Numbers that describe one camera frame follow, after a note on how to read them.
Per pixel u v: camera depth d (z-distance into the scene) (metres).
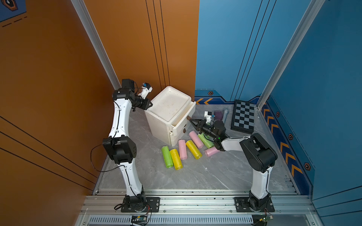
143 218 0.72
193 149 0.91
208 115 0.85
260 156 0.53
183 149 0.91
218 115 1.08
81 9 0.70
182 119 0.82
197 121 0.84
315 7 0.70
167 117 0.81
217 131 0.73
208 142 0.93
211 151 0.89
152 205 0.73
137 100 0.72
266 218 0.70
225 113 1.12
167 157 0.88
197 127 0.81
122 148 0.53
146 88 0.76
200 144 0.93
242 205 0.72
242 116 1.09
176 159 0.87
